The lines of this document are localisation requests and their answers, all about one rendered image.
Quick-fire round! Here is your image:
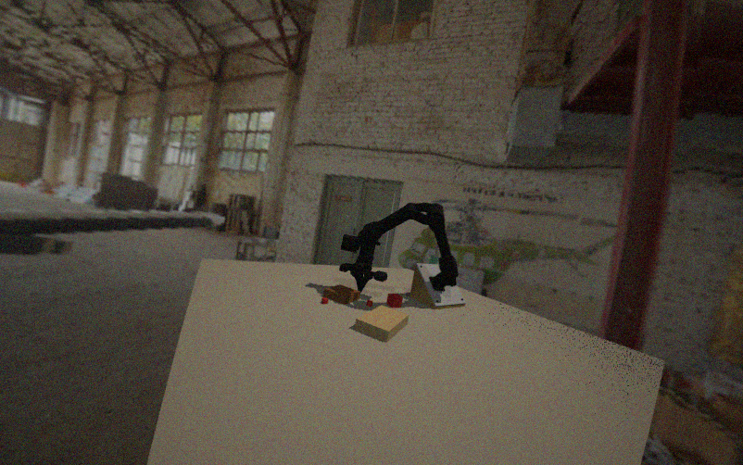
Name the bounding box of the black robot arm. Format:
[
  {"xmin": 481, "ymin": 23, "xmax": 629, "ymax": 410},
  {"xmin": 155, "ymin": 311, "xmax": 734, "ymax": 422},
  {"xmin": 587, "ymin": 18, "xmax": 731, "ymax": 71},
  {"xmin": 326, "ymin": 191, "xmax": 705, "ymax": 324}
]
[{"xmin": 341, "ymin": 203, "xmax": 459, "ymax": 291}]

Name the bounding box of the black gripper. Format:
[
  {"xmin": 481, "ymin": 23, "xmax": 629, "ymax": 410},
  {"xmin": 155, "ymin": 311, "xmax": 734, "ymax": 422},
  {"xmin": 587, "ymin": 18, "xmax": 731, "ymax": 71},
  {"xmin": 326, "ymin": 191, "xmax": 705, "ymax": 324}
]
[{"xmin": 339, "ymin": 254, "xmax": 387, "ymax": 292}]

